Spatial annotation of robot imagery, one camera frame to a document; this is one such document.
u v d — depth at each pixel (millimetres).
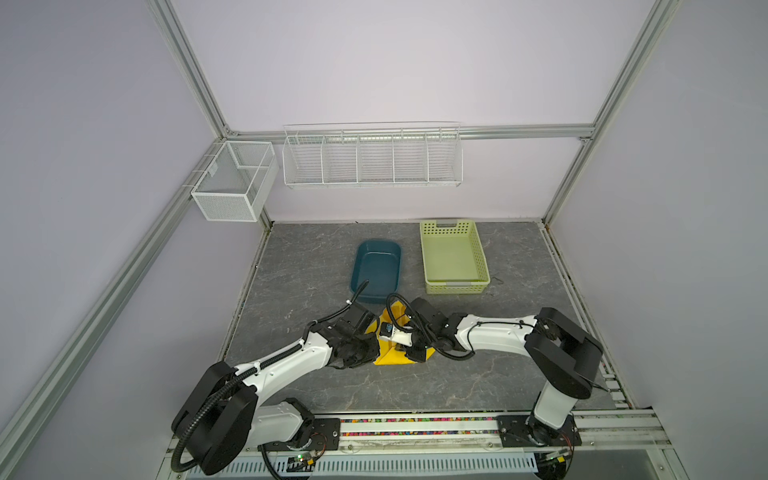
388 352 857
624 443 744
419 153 1040
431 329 690
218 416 408
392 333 755
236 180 1026
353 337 696
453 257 1083
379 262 1108
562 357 468
